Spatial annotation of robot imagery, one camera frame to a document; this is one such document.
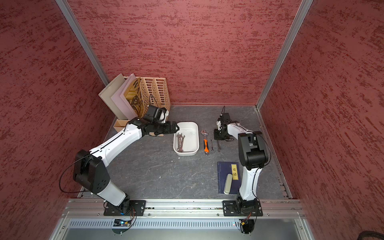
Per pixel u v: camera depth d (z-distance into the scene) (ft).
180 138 3.29
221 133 2.86
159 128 2.34
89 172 1.43
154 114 2.19
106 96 2.87
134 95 3.20
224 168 2.88
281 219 2.47
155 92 3.73
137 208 2.44
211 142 3.29
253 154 1.74
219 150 3.10
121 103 2.95
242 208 2.16
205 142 3.22
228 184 2.57
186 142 3.29
